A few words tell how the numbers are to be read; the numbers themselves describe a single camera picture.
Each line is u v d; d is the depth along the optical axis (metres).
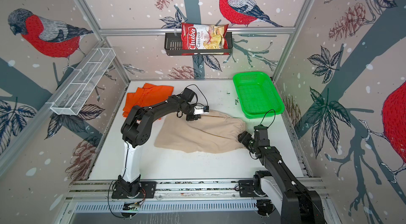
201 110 0.86
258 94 1.10
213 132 0.90
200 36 0.88
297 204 0.41
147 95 1.10
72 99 0.71
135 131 0.55
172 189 0.75
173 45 0.95
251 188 0.73
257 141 0.67
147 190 0.73
